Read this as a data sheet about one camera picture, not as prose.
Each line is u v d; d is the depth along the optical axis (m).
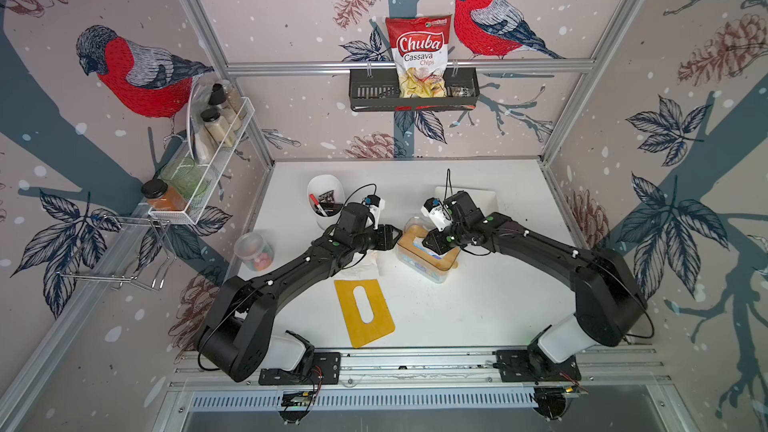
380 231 0.75
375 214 0.78
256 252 0.86
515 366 0.73
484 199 1.03
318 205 0.95
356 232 0.67
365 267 0.84
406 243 0.90
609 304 0.44
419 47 0.80
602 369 0.73
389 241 0.75
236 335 0.42
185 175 0.68
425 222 0.90
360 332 0.79
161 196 0.59
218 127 0.76
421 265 0.84
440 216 0.78
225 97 0.83
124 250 0.56
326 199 0.99
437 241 0.75
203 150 0.70
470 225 0.67
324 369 0.73
